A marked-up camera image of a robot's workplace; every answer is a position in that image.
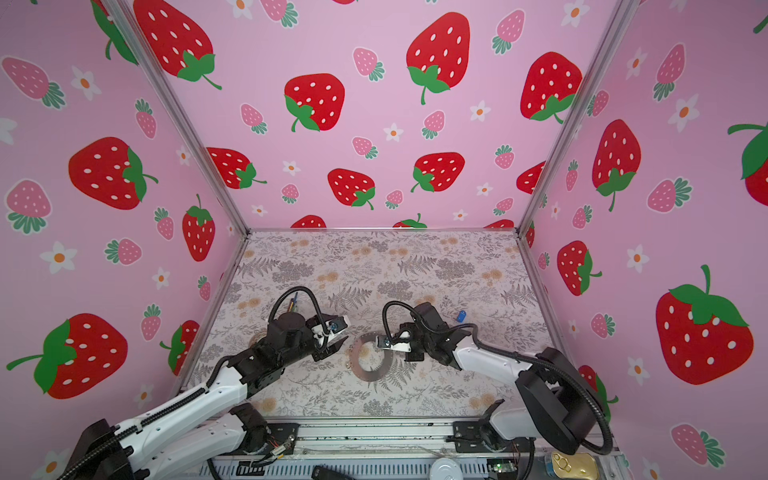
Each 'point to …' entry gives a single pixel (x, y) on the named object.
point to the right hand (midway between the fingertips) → (393, 335)
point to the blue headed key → (461, 316)
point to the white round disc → (445, 469)
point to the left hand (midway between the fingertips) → (339, 322)
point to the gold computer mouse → (580, 465)
